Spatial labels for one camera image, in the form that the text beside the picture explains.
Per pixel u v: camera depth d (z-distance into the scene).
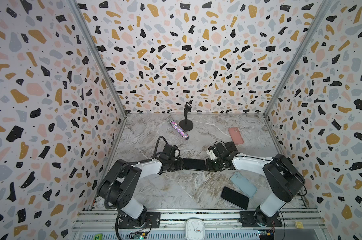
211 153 0.78
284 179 0.47
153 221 0.73
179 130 1.08
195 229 0.69
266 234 0.72
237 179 0.88
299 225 0.72
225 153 0.74
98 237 0.68
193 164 0.93
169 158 0.74
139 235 0.70
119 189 0.45
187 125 1.15
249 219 0.74
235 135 1.10
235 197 0.84
